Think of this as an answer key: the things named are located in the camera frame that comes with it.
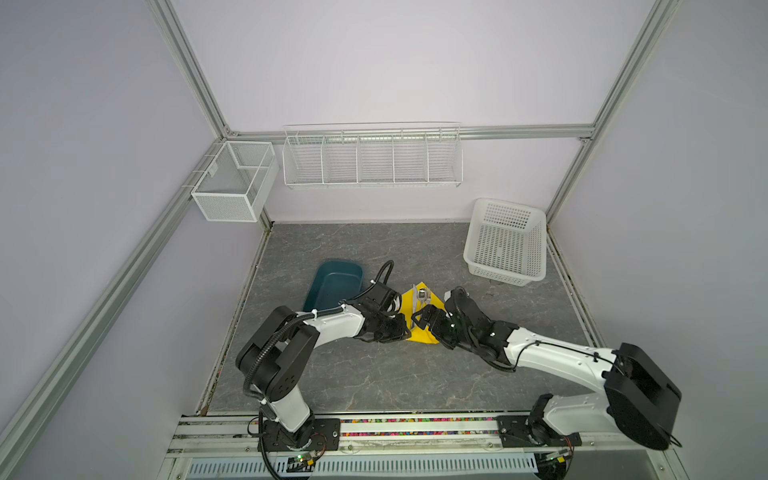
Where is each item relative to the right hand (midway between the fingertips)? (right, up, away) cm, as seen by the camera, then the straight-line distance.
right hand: (419, 325), depth 82 cm
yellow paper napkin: (-1, +4, +16) cm, 16 cm away
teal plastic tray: (-27, +10, +20) cm, 36 cm away
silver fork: (+2, +6, +16) cm, 18 cm away
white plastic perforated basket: (+37, +24, +33) cm, 55 cm away
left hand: (-2, -5, +5) cm, 8 cm away
